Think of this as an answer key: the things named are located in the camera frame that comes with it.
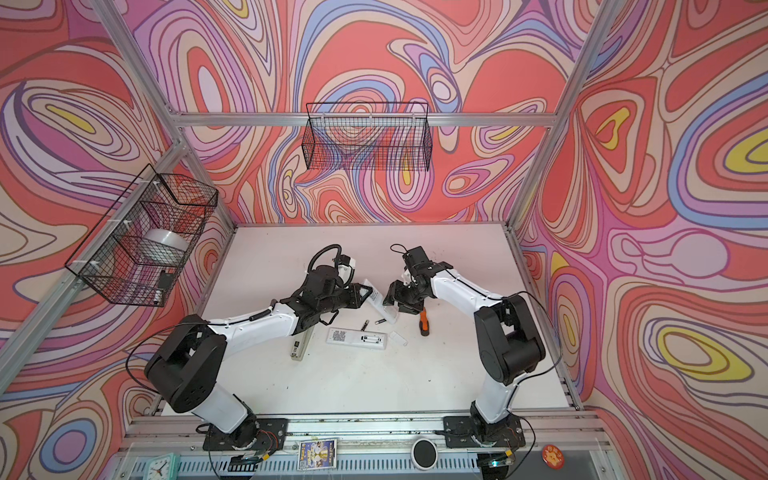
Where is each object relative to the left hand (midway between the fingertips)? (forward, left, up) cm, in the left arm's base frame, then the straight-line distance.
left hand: (374, 289), depth 86 cm
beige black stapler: (-12, +22, -10) cm, 27 cm away
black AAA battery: (-5, +3, -13) cm, 14 cm away
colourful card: (-39, +13, -11) cm, 42 cm away
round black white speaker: (-39, -12, -8) cm, 42 cm away
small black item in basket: (-5, +51, +12) cm, 53 cm away
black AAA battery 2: (-4, -2, -12) cm, 13 cm away
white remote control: (-2, -1, -3) cm, 4 cm away
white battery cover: (-8, -6, -13) cm, 17 cm away
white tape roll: (+3, +51, +19) cm, 54 cm away
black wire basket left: (+1, +59, +17) cm, 61 cm away
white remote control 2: (-10, +4, -12) cm, 16 cm away
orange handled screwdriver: (-5, -15, -11) cm, 19 cm away
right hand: (-3, -6, -7) cm, 9 cm away
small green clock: (-41, +48, -11) cm, 64 cm away
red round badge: (-39, -43, -12) cm, 60 cm away
